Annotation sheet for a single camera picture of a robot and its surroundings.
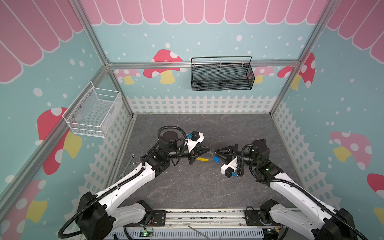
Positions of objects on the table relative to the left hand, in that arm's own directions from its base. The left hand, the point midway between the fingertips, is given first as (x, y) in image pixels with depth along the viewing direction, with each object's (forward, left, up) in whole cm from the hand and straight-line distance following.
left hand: (208, 152), depth 68 cm
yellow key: (0, +2, -7) cm, 7 cm away
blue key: (-1, -5, -5) cm, 7 cm away
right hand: (+3, -4, 0) cm, 5 cm away
